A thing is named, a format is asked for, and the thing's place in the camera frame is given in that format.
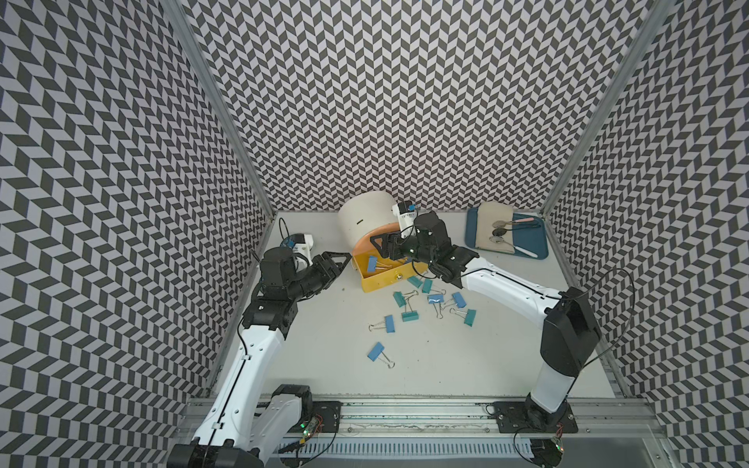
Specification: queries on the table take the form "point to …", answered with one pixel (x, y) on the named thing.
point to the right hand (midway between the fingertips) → (379, 240)
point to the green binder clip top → (414, 280)
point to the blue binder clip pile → (374, 265)
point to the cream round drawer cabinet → (363, 214)
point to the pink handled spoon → (502, 223)
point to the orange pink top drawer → (365, 244)
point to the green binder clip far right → (468, 316)
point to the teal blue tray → (529, 235)
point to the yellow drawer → (376, 270)
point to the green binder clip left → (400, 298)
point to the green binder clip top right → (427, 287)
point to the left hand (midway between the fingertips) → (348, 262)
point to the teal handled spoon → (503, 231)
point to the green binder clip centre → (412, 315)
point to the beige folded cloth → (487, 214)
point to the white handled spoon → (499, 239)
